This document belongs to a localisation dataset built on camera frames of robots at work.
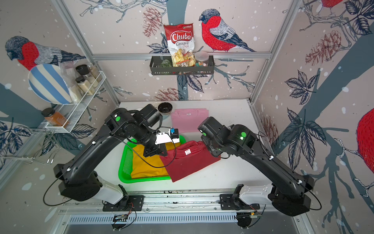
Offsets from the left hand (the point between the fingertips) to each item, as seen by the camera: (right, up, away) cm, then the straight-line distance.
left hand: (166, 149), depth 60 cm
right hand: (+15, +3, +4) cm, 16 cm away
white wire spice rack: (-47, +23, +16) cm, 54 cm away
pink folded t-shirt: (+9, +10, +47) cm, 49 cm away
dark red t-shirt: (+8, -5, +3) cm, 10 cm away
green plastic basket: (-26, -12, +19) cm, 35 cm away
